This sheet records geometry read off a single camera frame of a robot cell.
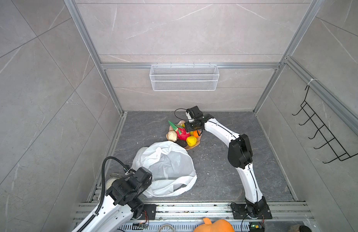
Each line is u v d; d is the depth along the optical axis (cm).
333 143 63
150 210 74
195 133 86
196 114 78
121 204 49
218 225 64
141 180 55
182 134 95
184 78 101
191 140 93
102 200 47
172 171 87
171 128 101
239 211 73
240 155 58
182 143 93
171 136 93
